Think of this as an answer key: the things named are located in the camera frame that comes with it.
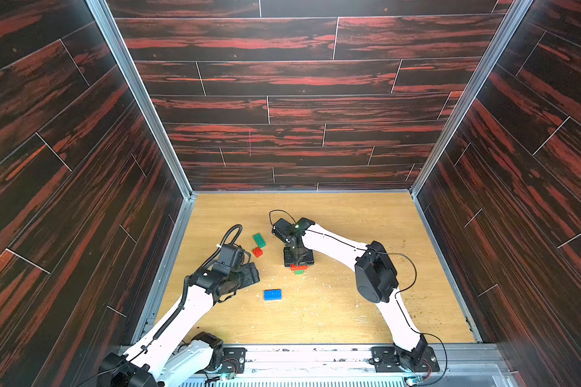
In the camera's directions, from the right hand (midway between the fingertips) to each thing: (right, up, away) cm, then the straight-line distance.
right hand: (298, 261), depth 93 cm
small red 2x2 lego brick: (-17, +3, +4) cm, 18 cm away
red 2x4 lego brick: (-2, -2, -5) cm, 6 cm away
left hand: (-17, -3, -11) cm, 20 cm away
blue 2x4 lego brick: (-10, -11, -7) cm, 16 cm away
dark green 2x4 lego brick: (-16, +7, +8) cm, 20 cm away
